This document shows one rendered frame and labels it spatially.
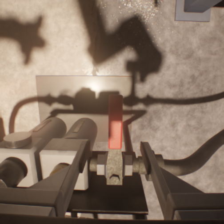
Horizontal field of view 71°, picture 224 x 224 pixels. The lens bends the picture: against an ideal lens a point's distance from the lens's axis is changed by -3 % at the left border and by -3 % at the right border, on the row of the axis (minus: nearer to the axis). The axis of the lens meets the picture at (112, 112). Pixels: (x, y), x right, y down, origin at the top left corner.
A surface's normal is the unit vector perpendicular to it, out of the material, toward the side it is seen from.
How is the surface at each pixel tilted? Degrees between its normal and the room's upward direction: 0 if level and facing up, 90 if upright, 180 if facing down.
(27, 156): 0
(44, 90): 0
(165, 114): 0
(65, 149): 90
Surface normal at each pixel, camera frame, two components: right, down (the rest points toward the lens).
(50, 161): -0.03, 0.25
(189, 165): 0.19, -0.51
